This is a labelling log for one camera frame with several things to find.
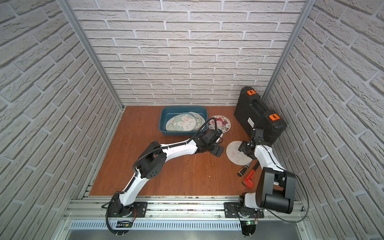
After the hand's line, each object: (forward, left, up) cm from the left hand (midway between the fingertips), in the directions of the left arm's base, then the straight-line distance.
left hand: (220, 146), depth 92 cm
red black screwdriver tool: (-21, -14, -3) cm, 25 cm away
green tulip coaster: (+24, +12, -4) cm, 28 cm away
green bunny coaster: (+21, +26, -2) cm, 34 cm away
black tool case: (+11, -16, +19) cm, 27 cm away
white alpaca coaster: (+20, +33, -4) cm, 38 cm away
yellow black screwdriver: (-15, -12, -3) cm, 19 cm away
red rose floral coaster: (+23, -5, -4) cm, 23 cm away
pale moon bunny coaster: (-4, -10, -5) cm, 12 cm away
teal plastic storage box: (+32, +38, -2) cm, 49 cm away
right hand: (-3, -16, +1) cm, 16 cm away
